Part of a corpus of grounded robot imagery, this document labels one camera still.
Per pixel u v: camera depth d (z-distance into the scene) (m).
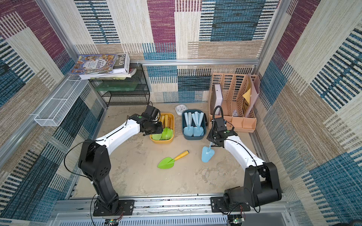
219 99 0.97
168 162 0.89
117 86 0.95
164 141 0.97
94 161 0.48
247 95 0.89
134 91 0.96
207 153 0.84
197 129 1.00
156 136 0.96
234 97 1.16
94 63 0.81
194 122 1.05
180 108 1.15
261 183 0.42
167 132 0.97
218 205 0.73
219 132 0.65
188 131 0.99
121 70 0.81
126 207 0.73
